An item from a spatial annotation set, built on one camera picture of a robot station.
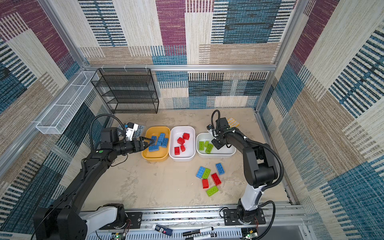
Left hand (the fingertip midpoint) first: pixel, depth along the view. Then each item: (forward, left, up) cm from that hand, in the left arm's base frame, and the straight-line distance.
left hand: (150, 140), depth 77 cm
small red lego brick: (+7, -15, -20) cm, 26 cm away
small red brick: (-16, -28, -21) cm, 38 cm away
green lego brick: (-9, -29, -22) cm, 38 cm away
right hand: (+9, -38, -17) cm, 43 cm away
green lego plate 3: (-19, -32, -22) cm, 43 cm away
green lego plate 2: (+6, -31, -21) cm, 38 cm away
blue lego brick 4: (-6, -37, -21) cm, 43 cm away
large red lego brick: (+14, -13, -21) cm, 29 cm away
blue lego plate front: (+11, 0, -20) cm, 23 cm away
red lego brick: (+6, -11, -21) cm, 25 cm away
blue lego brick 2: (+14, -1, -18) cm, 23 cm away
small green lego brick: (+11, -30, -20) cm, 38 cm away
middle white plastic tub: (+20, -10, -19) cm, 30 cm away
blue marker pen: (-36, -7, -20) cm, 41 cm away
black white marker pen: (-38, -25, -21) cm, 51 cm away
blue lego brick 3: (+11, -3, -20) cm, 23 cm away
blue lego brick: (+15, +4, -20) cm, 25 cm away
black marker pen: (-37, -22, -21) cm, 48 cm away
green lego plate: (+10, -27, -22) cm, 36 cm away
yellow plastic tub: (+4, -3, -22) cm, 22 cm away
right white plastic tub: (+2, -40, -16) cm, 43 cm away
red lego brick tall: (+17, -17, -21) cm, 32 cm away
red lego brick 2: (-13, -34, -21) cm, 42 cm away
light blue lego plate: (-9, -26, -20) cm, 34 cm away
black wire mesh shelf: (+47, +26, -5) cm, 54 cm away
